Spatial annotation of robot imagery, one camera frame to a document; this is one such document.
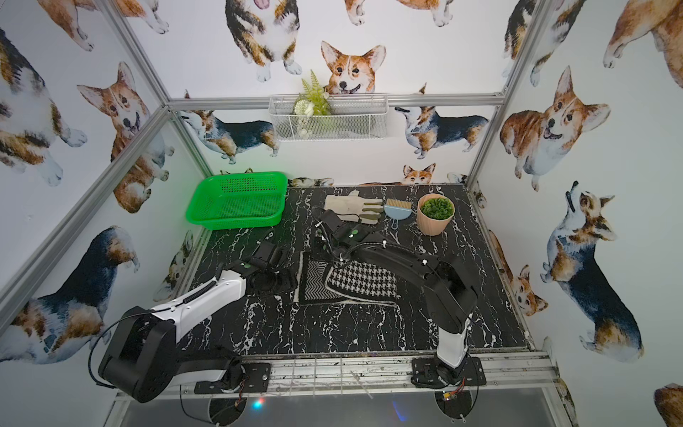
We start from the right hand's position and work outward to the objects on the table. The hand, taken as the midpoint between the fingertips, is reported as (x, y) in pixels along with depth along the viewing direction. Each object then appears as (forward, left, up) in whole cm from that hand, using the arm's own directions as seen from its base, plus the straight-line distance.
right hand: (307, 255), depth 81 cm
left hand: (-3, +6, -11) cm, 13 cm away
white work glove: (+32, -12, -15) cm, 38 cm away
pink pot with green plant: (+22, -44, -7) cm, 50 cm away
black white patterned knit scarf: (-3, -10, -10) cm, 15 cm away
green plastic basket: (+37, +37, -15) cm, 54 cm away
